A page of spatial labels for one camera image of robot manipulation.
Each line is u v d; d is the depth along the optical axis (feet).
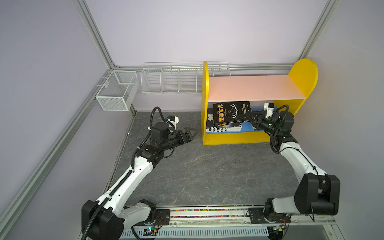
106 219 1.22
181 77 3.26
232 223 2.41
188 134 2.11
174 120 2.25
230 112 2.69
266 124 2.28
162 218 2.41
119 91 3.34
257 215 2.42
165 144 2.02
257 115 2.38
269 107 2.42
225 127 2.89
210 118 2.92
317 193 1.38
